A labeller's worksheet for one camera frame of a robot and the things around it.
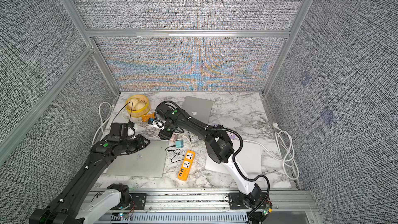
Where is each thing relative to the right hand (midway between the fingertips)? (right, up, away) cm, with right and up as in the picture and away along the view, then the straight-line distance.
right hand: (163, 128), depth 90 cm
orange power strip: (+13, -21, -10) cm, 27 cm away
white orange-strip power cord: (-8, -2, -19) cm, 21 cm away
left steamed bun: (-23, +17, +17) cm, 33 cm away
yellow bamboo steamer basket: (-22, +8, +15) cm, 28 cm away
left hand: (-4, -5, -10) cm, 12 cm away
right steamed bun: (-20, +14, +17) cm, 29 cm away
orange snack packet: (-15, +5, +14) cm, 21 cm away
